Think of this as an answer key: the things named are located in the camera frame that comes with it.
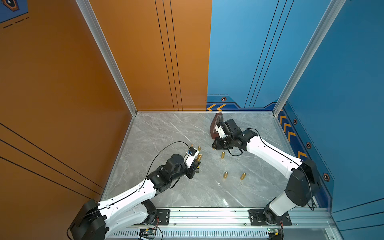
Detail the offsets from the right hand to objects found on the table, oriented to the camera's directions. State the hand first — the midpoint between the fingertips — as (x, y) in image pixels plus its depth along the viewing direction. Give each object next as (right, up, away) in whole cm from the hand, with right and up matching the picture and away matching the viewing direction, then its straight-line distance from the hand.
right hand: (213, 145), depth 83 cm
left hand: (-8, -7, -5) cm, 12 cm away
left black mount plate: (-26, -33, -10) cm, 43 cm away
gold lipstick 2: (+7, -7, +9) cm, 13 cm away
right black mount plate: (+20, -34, -11) cm, 41 cm away
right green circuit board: (+28, -40, -14) cm, 50 cm away
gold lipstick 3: (+7, -17, +1) cm, 19 cm away
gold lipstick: (-8, -5, -8) cm, 12 cm away
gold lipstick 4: (+17, -17, 0) cm, 24 cm away
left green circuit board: (-33, -41, -11) cm, 54 cm away
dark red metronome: (+4, +16, +9) cm, 19 cm away
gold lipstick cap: (-8, -4, +14) cm, 16 cm away
